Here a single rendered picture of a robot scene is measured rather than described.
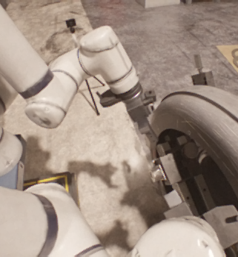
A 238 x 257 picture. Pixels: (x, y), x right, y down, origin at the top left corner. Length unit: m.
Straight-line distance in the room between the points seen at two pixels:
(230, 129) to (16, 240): 0.42
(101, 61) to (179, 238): 0.40
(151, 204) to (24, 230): 1.18
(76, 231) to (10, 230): 0.10
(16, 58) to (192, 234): 0.38
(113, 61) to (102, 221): 1.06
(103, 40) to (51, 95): 0.17
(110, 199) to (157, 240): 1.19
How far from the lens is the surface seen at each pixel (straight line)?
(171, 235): 0.20
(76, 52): 0.53
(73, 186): 1.10
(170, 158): 0.66
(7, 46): 0.41
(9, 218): 0.21
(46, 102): 0.43
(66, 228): 0.27
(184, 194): 0.75
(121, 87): 0.52
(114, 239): 1.31
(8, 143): 0.75
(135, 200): 1.36
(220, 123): 0.48
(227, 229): 0.36
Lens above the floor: 1.29
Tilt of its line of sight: 50 degrees down
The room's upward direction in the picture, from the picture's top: 7 degrees counter-clockwise
